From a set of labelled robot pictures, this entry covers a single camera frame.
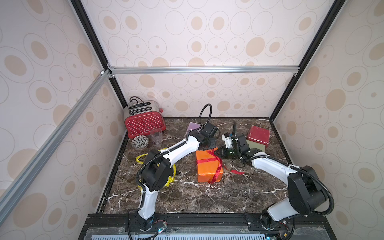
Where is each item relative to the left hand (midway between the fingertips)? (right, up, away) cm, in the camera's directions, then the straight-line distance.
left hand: (216, 143), depth 89 cm
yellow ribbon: (-28, -22, -2) cm, 36 cm away
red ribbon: (+1, -11, -7) cm, 14 cm away
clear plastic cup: (-40, +4, +17) cm, 44 cm away
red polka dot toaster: (-47, +17, +8) cm, 51 cm away
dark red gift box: (+31, +5, +11) cm, 33 cm away
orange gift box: (-6, -14, -7) cm, 17 cm away
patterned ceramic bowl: (-51, 0, +14) cm, 53 cm away
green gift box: (+29, -2, +8) cm, 30 cm away
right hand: (+2, -4, -1) cm, 5 cm away
